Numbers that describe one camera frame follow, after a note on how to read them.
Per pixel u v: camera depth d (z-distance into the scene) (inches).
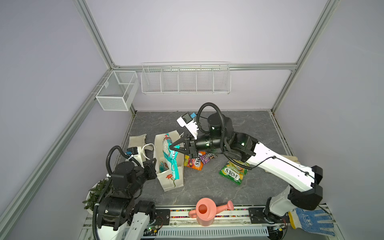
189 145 18.3
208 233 62.1
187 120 18.7
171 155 20.6
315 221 28.5
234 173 33.5
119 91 39.7
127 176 17.5
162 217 29.0
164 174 24.4
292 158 37.1
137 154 22.3
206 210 26.1
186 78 39.0
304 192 16.3
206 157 36.1
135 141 40.2
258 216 29.1
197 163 35.8
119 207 16.3
